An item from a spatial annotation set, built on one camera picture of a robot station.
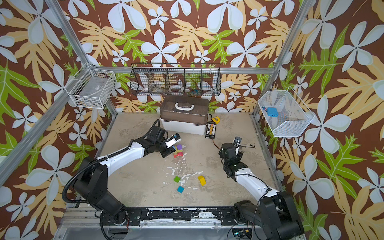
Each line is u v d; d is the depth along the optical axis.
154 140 0.69
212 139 1.04
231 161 0.66
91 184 0.45
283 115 0.84
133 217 0.74
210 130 1.08
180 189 0.84
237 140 0.75
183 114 0.93
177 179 0.87
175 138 0.77
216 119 1.15
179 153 0.93
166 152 0.79
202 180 0.85
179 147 0.90
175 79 0.97
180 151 0.91
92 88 0.86
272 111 0.86
